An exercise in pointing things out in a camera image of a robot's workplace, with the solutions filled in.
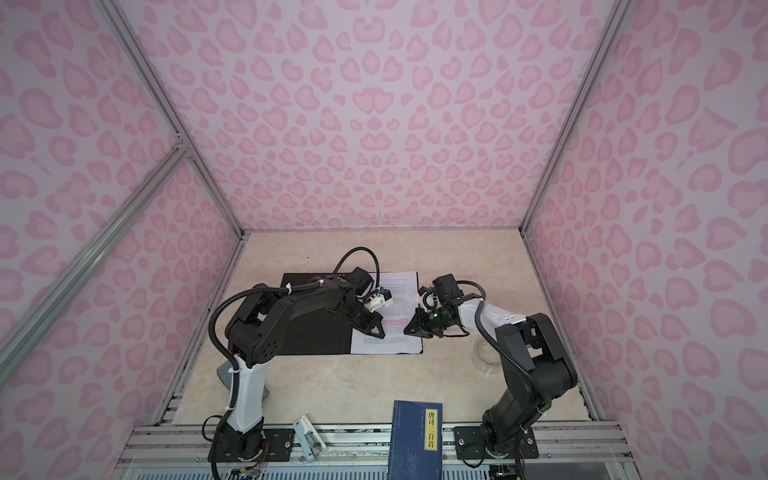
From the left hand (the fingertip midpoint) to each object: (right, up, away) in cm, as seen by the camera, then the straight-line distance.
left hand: (383, 334), depth 92 cm
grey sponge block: (-43, -9, -10) cm, 45 cm away
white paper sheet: (+4, +4, +4) cm, 7 cm away
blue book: (+9, -21, -18) cm, 30 cm away
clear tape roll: (+30, -6, -3) cm, 31 cm away
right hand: (+7, +3, -5) cm, 10 cm away
